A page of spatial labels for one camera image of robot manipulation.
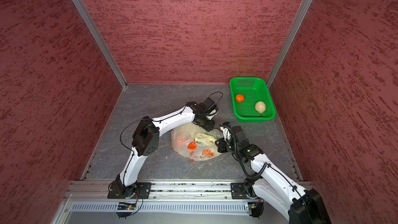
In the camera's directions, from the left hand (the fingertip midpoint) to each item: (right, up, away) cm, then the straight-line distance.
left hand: (208, 128), depth 90 cm
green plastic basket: (+33, +16, +21) cm, 42 cm away
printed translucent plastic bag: (-9, -6, -9) cm, 14 cm away
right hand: (+3, -8, -9) cm, 12 cm away
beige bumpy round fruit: (+35, +13, +11) cm, 39 cm away
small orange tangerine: (+23, +18, +18) cm, 34 cm away
